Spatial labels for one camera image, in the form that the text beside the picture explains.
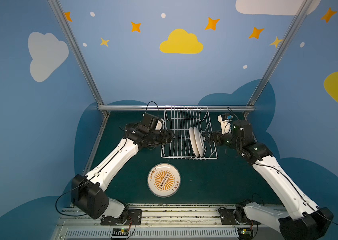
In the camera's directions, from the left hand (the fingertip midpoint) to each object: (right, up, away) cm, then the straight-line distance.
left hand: (170, 137), depth 77 cm
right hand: (+21, +4, -2) cm, 22 cm away
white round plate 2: (+13, -3, +9) cm, 16 cm away
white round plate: (-4, -26, +9) cm, 27 cm away
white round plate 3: (+17, -3, +11) cm, 20 cm away
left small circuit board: (-25, -47, -4) cm, 53 cm away
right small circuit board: (+37, -48, -4) cm, 61 cm away
